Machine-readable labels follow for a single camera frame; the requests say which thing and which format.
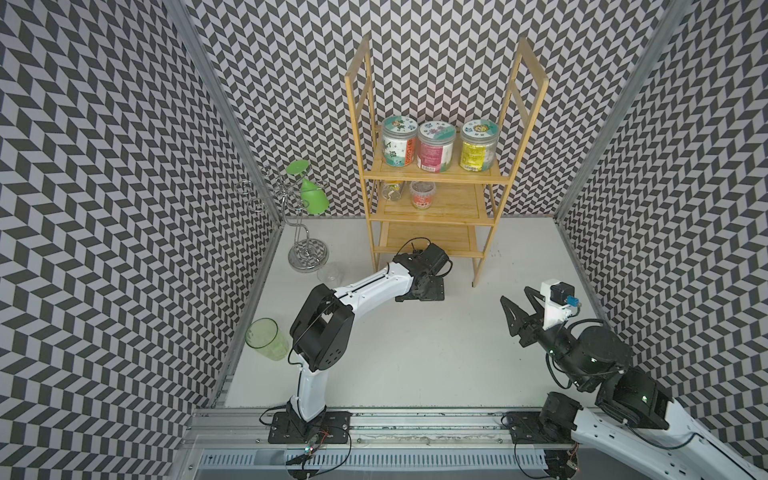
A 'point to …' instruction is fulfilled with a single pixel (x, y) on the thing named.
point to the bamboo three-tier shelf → (432, 213)
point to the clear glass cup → (331, 274)
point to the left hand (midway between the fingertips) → (422, 295)
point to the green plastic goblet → (313, 199)
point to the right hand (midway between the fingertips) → (513, 300)
